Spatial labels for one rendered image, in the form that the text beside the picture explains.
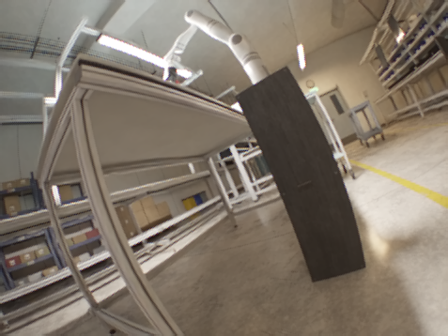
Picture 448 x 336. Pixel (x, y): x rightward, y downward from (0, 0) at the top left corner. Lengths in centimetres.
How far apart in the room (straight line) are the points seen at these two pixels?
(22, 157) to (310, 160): 515
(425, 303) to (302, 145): 68
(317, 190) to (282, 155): 18
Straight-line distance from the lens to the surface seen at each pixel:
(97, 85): 57
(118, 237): 49
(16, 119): 282
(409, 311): 69
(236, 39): 96
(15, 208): 427
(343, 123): 751
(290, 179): 70
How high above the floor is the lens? 55
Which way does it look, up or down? 4 degrees up
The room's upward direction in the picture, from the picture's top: 24 degrees counter-clockwise
